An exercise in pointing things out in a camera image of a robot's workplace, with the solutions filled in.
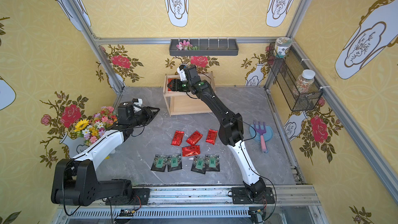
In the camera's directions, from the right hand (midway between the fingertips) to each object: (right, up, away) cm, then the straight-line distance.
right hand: (178, 81), depth 92 cm
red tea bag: (-6, +1, +3) cm, 7 cm away
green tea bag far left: (-9, -45, -8) cm, 47 cm away
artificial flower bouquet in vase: (-43, -27, -15) cm, 53 cm away
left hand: (-13, -16, -5) cm, 21 cm away
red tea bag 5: (+8, -40, -4) cm, 41 cm away
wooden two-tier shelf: (0, -13, +18) cm, 22 cm away
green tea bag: (-1, -45, -8) cm, 46 cm away
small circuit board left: (-22, -64, -19) cm, 70 cm away
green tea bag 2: (+12, -46, -8) cm, 48 cm away
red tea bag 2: (0, -34, +1) cm, 34 cm away
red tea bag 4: (+20, -33, +1) cm, 38 cm away
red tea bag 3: (+9, -34, -1) cm, 35 cm away
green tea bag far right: (+19, -45, -8) cm, 50 cm away
